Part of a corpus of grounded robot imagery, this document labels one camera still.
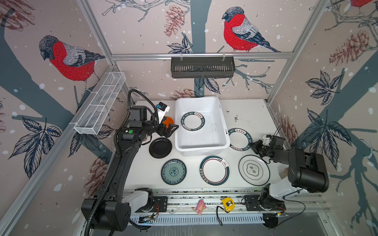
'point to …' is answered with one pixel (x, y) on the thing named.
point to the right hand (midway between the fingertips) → (250, 145)
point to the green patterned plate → (173, 171)
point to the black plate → (160, 148)
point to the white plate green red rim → (214, 170)
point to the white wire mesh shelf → (90, 120)
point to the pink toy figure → (201, 206)
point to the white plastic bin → (212, 138)
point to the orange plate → (169, 120)
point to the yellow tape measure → (229, 204)
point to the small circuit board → (146, 220)
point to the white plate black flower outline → (254, 170)
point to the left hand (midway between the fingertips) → (170, 121)
